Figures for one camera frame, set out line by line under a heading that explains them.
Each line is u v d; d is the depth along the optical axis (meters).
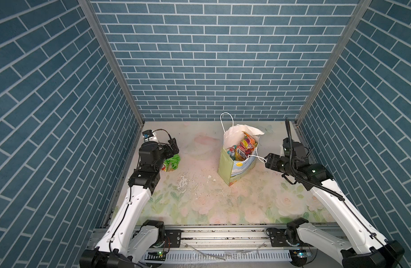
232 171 0.77
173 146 0.69
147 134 0.64
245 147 0.83
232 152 0.91
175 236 0.74
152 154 0.56
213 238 0.75
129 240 0.44
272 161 0.67
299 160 0.55
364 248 0.38
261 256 0.71
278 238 0.74
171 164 0.87
